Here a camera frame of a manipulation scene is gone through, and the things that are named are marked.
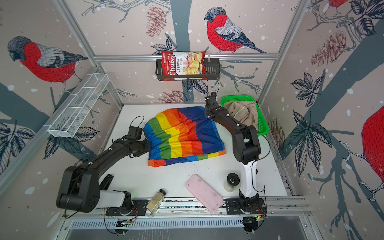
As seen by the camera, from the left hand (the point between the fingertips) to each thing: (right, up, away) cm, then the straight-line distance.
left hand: (148, 147), depth 89 cm
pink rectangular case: (+34, -22, -13) cm, 43 cm away
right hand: (+38, +23, +11) cm, 46 cm away
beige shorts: (+64, +22, +14) cm, 69 cm away
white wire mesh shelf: (-34, +23, -13) cm, 43 cm away
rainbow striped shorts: (+18, +7, +8) cm, 21 cm away
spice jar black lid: (+9, -24, -17) cm, 31 cm away
